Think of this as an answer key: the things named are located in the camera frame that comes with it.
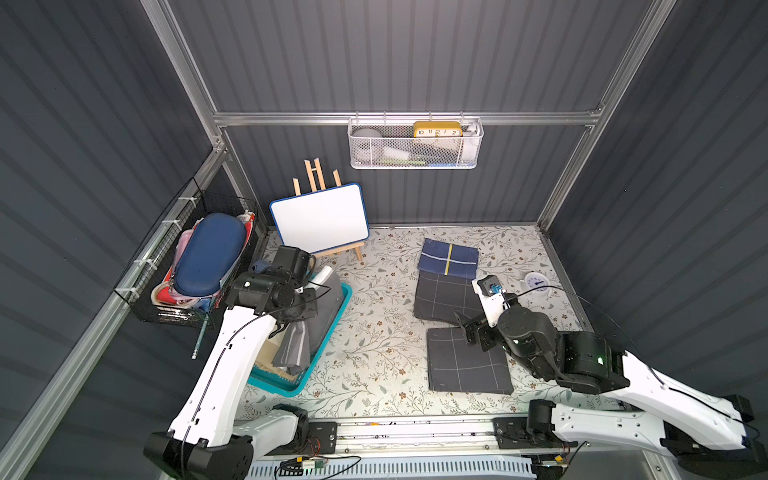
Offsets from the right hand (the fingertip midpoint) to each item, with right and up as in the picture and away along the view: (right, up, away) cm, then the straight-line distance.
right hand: (479, 303), depth 64 cm
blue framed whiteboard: (-41, +21, +31) cm, 56 cm away
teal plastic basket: (-44, -22, +9) cm, 50 cm away
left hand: (-41, -2, +7) cm, 41 cm away
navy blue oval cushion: (-60, +10, +3) cm, 61 cm away
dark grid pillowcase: (-1, -21, +21) cm, 29 cm away
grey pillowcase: (-39, -9, +2) cm, 40 cm away
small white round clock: (+31, +1, +36) cm, 47 cm away
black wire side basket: (-71, +4, -1) cm, 71 cm away
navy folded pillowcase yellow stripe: (+2, +9, +45) cm, 46 cm away
